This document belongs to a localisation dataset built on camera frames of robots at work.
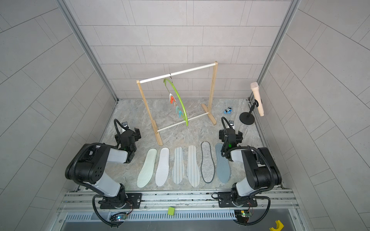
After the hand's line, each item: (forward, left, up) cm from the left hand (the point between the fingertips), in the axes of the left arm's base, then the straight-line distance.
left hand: (131, 128), depth 94 cm
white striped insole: (-26, -33, -4) cm, 42 cm away
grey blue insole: (-25, -58, -2) cm, 63 cm away
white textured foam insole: (-25, -24, -4) cm, 35 cm away
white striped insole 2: (-29, -41, -4) cm, 50 cm away
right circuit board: (-47, -65, -4) cm, 80 cm away
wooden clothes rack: (+15, -53, +3) cm, 55 cm away
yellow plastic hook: (-50, -80, -1) cm, 94 cm away
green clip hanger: (0, -31, +28) cm, 42 cm away
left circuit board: (-47, -7, -2) cm, 48 cm away
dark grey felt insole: (-25, -49, -3) cm, 55 cm away
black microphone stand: (+10, -80, -1) cm, 81 cm away
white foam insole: (-29, -14, -5) cm, 33 cm away
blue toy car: (+18, -68, -2) cm, 70 cm away
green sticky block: (-45, -31, -2) cm, 54 cm away
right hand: (0, -66, 0) cm, 66 cm away
